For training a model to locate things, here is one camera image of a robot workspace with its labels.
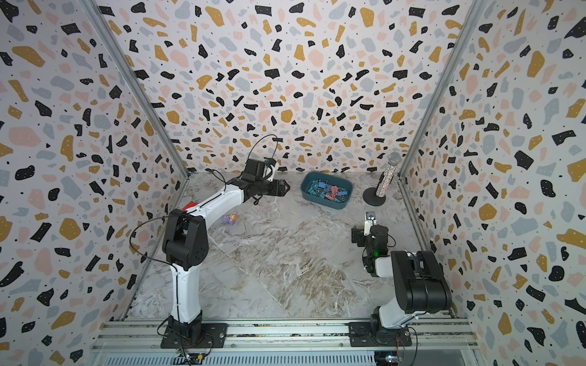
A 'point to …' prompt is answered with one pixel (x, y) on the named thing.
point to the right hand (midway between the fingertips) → (370, 225)
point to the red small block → (190, 204)
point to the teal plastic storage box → (332, 191)
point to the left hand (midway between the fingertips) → (285, 185)
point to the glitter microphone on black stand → (377, 196)
